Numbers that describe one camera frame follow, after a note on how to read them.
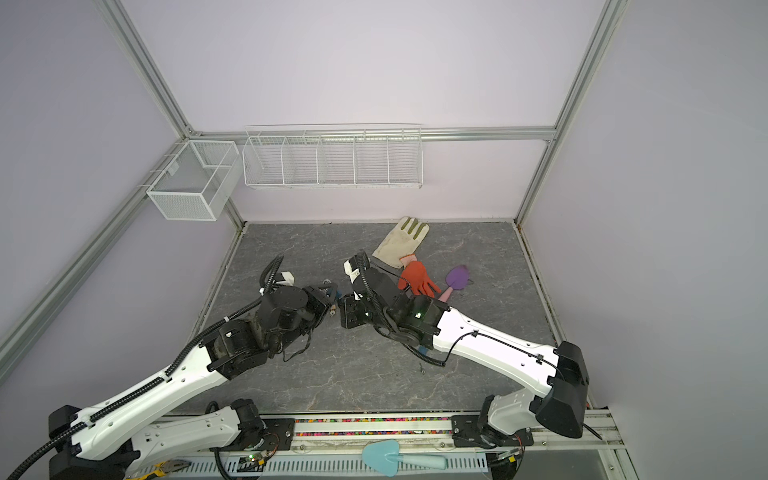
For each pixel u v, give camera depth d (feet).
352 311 1.96
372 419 2.53
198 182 3.26
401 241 3.78
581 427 1.37
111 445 1.33
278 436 2.40
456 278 3.42
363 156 3.31
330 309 2.06
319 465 2.32
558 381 1.29
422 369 2.77
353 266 2.01
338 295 2.22
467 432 2.43
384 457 2.32
